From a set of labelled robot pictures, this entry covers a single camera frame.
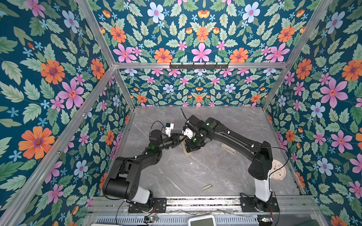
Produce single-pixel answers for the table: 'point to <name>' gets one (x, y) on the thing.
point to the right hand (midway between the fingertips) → (186, 149)
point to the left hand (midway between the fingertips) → (188, 134)
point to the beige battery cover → (207, 187)
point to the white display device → (207, 220)
